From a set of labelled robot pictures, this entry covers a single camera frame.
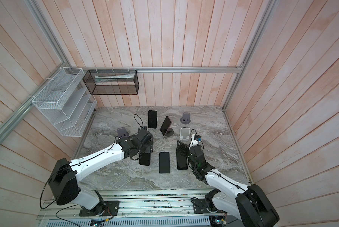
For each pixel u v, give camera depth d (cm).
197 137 73
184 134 99
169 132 104
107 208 73
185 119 110
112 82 104
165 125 98
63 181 41
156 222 70
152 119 104
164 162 91
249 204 41
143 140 63
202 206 73
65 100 73
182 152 76
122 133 100
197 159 62
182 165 108
